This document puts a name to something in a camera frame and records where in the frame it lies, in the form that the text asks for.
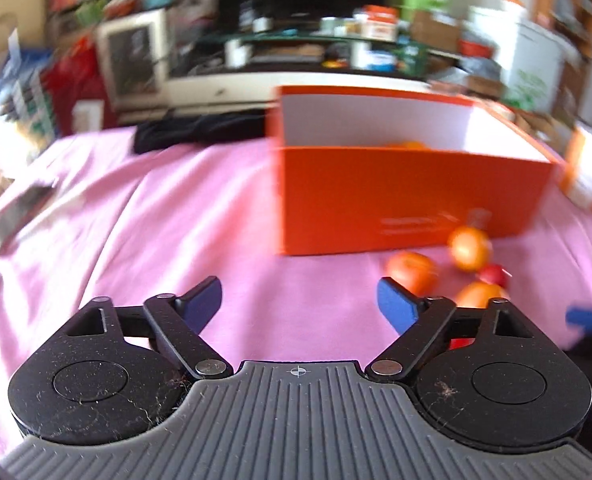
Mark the pink floral bedsheet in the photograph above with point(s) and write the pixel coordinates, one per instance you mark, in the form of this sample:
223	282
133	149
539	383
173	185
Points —
151	220

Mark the red basin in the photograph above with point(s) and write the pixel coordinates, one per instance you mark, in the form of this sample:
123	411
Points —
473	49

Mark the orange persimmon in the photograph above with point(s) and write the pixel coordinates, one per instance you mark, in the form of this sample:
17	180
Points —
412	272

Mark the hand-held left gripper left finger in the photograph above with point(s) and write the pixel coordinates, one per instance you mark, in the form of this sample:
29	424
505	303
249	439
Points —
202	302

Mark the orange and white packet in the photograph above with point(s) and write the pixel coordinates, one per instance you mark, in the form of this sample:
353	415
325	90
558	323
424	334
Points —
381	22

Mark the white television stand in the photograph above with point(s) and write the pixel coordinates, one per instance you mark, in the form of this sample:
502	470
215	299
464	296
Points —
276	85

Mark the black cloth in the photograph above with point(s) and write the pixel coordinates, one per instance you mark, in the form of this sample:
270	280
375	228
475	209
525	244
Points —
196	132

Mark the white storage container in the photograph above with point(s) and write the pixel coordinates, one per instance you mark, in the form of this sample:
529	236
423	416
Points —
533	65

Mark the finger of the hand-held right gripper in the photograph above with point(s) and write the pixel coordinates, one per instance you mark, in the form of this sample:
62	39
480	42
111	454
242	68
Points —
591	319

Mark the white glass door cabinet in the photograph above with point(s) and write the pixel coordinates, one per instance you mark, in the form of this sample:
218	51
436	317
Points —
133	60

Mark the brown cardboard box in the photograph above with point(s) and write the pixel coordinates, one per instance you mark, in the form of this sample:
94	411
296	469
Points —
435	32

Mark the round orange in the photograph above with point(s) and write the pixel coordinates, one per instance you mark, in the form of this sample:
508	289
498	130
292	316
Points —
470	249
407	145
478	295

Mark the red bag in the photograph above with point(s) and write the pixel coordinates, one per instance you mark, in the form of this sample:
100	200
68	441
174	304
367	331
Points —
73	85

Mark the small red apple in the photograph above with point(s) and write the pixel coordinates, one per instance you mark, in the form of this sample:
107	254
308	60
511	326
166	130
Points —
493	275

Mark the orange cardboard box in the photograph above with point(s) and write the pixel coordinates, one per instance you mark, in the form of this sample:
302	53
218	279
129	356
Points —
401	195

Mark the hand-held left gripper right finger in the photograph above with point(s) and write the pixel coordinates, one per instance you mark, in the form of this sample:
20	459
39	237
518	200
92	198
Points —
396	305

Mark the blue and white packet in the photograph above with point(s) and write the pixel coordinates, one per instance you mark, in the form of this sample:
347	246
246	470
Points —
378	60

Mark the shopping trolley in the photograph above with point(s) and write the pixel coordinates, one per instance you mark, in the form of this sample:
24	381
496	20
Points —
16	105

